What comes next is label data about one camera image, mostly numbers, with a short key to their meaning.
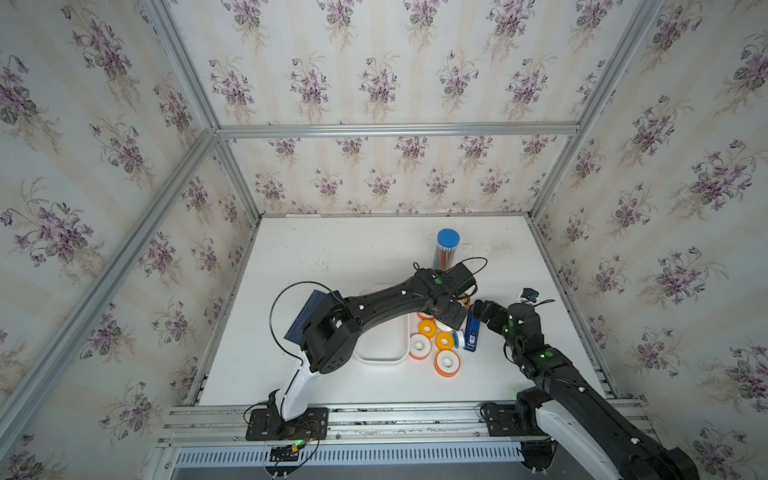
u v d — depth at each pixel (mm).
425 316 727
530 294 732
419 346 856
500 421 730
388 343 885
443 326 780
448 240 889
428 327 901
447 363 827
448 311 747
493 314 774
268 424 643
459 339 837
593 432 548
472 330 856
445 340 872
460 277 660
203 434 727
